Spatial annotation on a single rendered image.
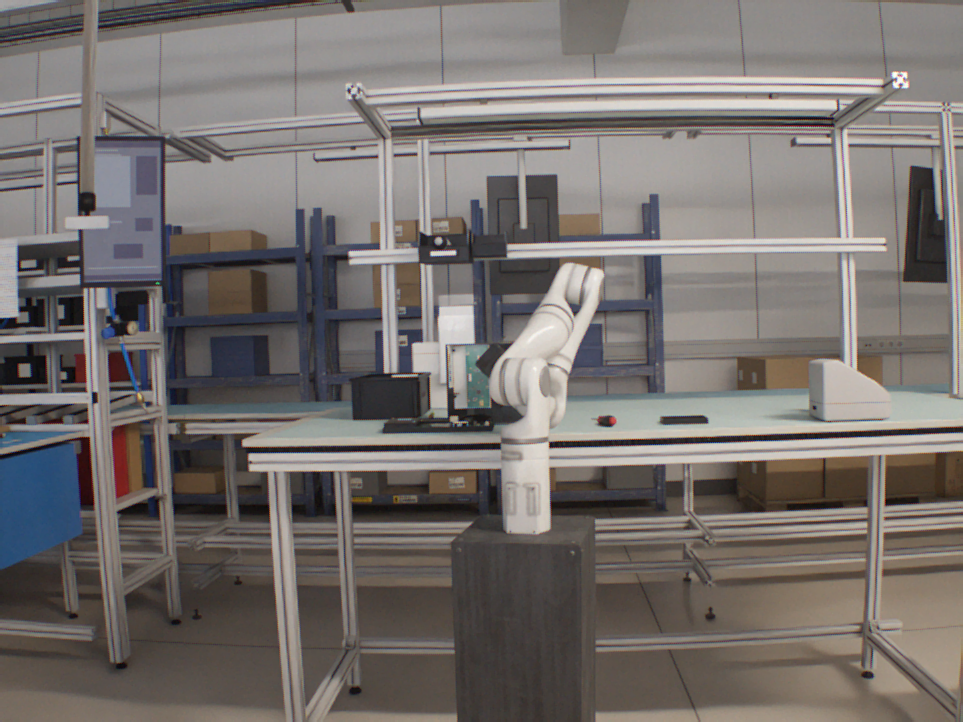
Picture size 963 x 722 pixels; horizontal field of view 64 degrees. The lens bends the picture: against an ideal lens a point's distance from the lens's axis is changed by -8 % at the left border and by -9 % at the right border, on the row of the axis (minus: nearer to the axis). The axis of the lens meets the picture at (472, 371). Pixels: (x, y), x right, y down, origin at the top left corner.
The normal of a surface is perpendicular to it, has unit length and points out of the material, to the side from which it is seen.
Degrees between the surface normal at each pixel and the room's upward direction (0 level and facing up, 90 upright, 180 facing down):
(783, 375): 90
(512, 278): 97
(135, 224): 101
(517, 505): 90
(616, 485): 90
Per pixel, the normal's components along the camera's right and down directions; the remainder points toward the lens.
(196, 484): -0.07, 0.04
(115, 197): 0.36, 0.22
